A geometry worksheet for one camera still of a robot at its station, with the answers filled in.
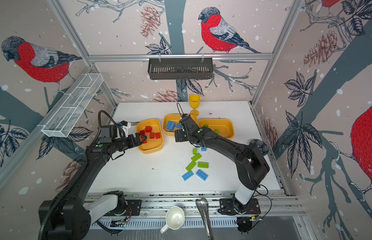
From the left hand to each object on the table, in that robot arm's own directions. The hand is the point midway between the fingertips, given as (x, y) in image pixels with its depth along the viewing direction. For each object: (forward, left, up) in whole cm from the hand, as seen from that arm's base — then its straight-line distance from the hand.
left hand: (139, 138), depth 80 cm
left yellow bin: (+3, -3, -14) cm, 14 cm away
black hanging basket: (+53, -13, +10) cm, 55 cm away
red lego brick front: (+12, -2, -16) cm, 20 cm away
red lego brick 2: (+16, +6, -17) cm, 24 cm away
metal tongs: (-30, -34, -12) cm, 47 cm away
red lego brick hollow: (+12, -6, -16) cm, 21 cm away
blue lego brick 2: (-14, -34, -16) cm, 41 cm away
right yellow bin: (+19, -53, -14) cm, 58 cm away
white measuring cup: (-35, -20, -16) cm, 44 cm away
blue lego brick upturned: (+19, -14, -14) cm, 28 cm away
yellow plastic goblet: (+32, -31, -3) cm, 45 cm away
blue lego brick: (+19, -20, -15) cm, 31 cm away
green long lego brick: (-9, -28, -17) cm, 34 cm away
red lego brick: (+17, +2, -16) cm, 24 cm away
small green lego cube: (0, -31, -16) cm, 35 cm away
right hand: (+5, -22, -5) cm, 23 cm away
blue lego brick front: (-15, -26, -17) cm, 34 cm away
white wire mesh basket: (0, +34, +13) cm, 37 cm away
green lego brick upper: (-4, -31, -16) cm, 36 cm away
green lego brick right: (-8, -36, -17) cm, 40 cm away
